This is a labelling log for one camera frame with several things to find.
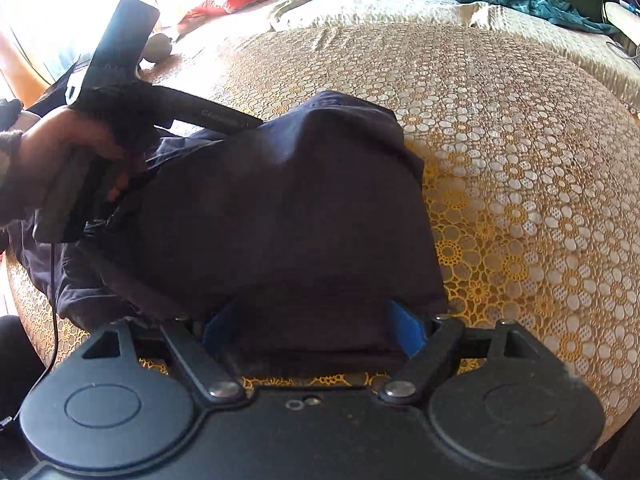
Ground grey round pouch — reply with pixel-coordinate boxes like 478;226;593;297
144;32;175;63

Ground gold lace tablecloth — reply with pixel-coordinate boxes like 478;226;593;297
5;22;640;446

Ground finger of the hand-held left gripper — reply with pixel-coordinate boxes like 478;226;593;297
149;84;265;137

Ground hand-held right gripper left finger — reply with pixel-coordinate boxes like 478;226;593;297
82;305;247;406

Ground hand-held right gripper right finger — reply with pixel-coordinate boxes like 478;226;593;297
378;300;550;403

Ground dark purple pants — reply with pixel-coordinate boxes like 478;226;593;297
7;91;449;362

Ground person's left hand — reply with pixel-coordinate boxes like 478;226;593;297
20;107;144;211

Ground red pillow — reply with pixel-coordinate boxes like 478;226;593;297
177;0;285;23

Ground black knit garment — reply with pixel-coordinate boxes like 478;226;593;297
0;80;76;131

